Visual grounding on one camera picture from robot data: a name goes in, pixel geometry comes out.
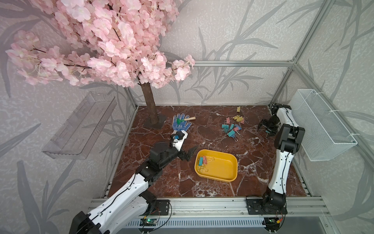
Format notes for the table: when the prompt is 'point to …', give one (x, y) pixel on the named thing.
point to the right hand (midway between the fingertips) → (262, 130)
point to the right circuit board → (271, 224)
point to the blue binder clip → (236, 125)
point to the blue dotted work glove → (183, 126)
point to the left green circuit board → (148, 222)
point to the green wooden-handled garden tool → (179, 121)
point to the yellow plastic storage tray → (224, 167)
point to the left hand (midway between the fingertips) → (191, 141)
